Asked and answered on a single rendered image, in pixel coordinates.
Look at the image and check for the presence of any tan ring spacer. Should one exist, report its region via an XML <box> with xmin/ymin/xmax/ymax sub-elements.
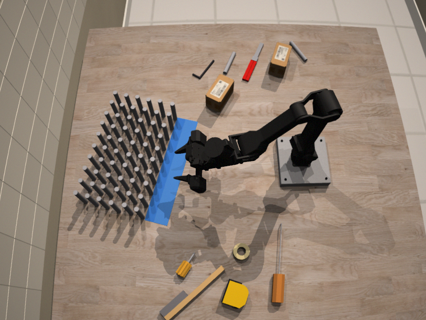
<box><xmin>233</xmin><ymin>243</ymin><xmax>250</xmax><ymax>261</ymax></box>

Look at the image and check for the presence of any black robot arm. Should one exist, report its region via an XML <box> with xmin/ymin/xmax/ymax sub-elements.
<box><xmin>185</xmin><ymin>89</ymin><xmax>343</xmax><ymax>168</ymax></box>

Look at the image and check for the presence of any brown cardboard box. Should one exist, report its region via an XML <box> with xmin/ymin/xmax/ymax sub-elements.
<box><xmin>205</xmin><ymin>74</ymin><xmax>234</xmax><ymax>112</ymax></box>
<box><xmin>268</xmin><ymin>42</ymin><xmax>292</xmax><ymax>78</ymax></box>

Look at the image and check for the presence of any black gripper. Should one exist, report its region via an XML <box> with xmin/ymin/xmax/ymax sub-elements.
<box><xmin>173</xmin><ymin>130</ymin><xmax>221</xmax><ymax>193</ymax></box>

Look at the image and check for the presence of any red and grey bar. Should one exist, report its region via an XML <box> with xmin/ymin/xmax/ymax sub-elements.
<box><xmin>242</xmin><ymin>42</ymin><xmax>264</xmax><ymax>82</ymax></box>

